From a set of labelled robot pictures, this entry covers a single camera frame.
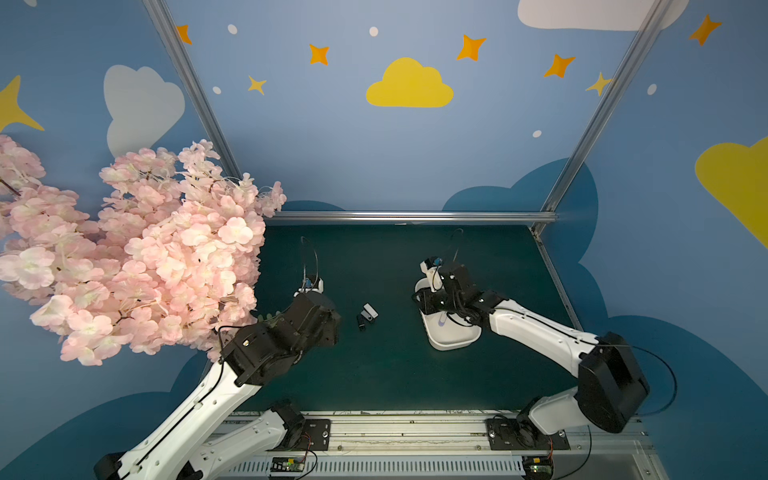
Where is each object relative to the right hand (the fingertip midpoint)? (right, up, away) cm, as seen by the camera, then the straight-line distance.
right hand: (420, 292), depth 85 cm
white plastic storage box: (+12, -12, +5) cm, 18 cm away
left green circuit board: (-34, -41, -14) cm, 55 cm away
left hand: (-24, -3, -16) cm, 29 cm away
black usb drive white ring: (-18, -11, +9) cm, 23 cm away
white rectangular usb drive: (-16, -6, +13) cm, 22 cm away
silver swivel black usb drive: (-16, -9, +10) cm, 21 cm away
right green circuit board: (+28, -42, -12) cm, 52 cm away
